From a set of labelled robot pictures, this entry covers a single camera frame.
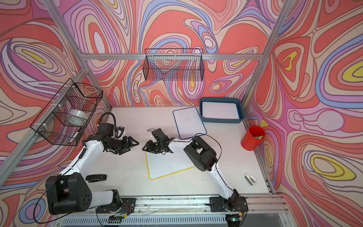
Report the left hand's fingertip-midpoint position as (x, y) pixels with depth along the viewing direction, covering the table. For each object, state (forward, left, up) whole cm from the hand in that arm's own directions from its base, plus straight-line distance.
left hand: (135, 146), depth 83 cm
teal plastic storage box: (+49, -72, -7) cm, 87 cm away
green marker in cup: (+6, -77, 0) cm, 77 cm away
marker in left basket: (-4, +28, +14) cm, 31 cm away
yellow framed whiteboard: (-7, -14, -13) cm, 20 cm away
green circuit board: (-35, +6, -15) cm, 38 cm away
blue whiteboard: (+39, -60, -9) cm, 72 cm away
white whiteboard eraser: (-16, -68, -10) cm, 70 cm away
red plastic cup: (+4, -71, +2) cm, 72 cm away
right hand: (+1, -4, -11) cm, 12 cm away
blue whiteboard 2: (+26, -34, -10) cm, 44 cm away
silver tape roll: (+6, +26, +21) cm, 33 cm away
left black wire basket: (+6, +34, +17) cm, 39 cm away
